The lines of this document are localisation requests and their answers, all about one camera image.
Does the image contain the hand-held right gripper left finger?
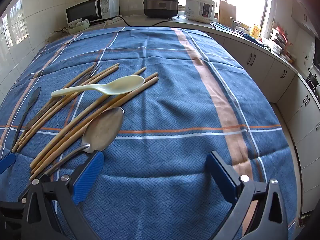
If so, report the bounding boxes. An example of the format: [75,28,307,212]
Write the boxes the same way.
[19,151,105,240]

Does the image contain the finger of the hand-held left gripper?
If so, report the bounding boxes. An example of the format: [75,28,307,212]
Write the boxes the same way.
[0,152,17,176]

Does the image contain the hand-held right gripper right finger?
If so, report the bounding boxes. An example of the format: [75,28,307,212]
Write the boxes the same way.
[206,151,289,240]

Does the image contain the large metal spoon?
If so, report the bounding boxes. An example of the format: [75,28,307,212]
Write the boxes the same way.
[46,107,125,178]

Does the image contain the black plastic spoon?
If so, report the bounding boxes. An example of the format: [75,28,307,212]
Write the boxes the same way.
[10,87,42,153]

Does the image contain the cream plastic spoon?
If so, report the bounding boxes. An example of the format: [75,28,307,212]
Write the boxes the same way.
[51,75,145,97]

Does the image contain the pile of wooden chopsticks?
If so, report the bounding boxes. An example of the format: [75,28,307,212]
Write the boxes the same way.
[12,63,159,182]

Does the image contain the blue plaid tablecloth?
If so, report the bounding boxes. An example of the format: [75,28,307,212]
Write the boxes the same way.
[0,26,300,240]

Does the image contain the gas stove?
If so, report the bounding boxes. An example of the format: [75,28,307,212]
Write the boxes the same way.
[305,69,320,92]

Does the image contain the stack of white plates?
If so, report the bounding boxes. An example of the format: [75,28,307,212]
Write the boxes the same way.
[270,40,284,54]

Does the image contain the blue cloth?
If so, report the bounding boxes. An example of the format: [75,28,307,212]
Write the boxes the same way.
[244,33,262,44]

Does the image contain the metal faucet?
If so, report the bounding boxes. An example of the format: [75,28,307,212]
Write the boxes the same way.
[230,17,242,30]

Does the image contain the black range hood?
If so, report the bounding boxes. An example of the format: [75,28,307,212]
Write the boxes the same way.
[312,37,320,72]

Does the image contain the wooden cutting board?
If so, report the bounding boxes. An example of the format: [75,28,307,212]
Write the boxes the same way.
[218,0,237,27]

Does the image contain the white microwave oven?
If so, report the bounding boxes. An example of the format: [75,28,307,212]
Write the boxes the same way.
[65,0,119,26]

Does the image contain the white pressure cooker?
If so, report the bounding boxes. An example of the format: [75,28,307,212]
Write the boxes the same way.
[184,0,217,23]

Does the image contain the black rice cooker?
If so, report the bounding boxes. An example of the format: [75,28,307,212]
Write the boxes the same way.
[143,0,179,19]

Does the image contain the black power cable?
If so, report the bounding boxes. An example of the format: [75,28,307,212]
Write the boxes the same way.
[114,15,180,27]

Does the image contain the white wall cabinet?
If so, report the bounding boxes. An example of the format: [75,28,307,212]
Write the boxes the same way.
[291,0,320,37]

